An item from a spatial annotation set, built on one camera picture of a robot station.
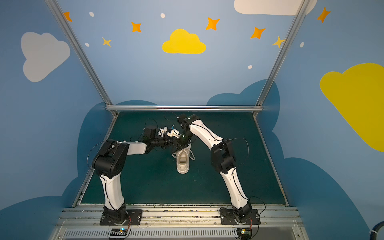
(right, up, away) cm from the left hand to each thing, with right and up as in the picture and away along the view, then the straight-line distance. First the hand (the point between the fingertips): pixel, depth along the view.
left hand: (178, 139), depth 96 cm
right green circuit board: (+36, -46, -23) cm, 62 cm away
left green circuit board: (-27, -45, -23) cm, 57 cm away
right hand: (0, -6, -8) cm, 10 cm away
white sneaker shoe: (+3, -13, -4) cm, 14 cm away
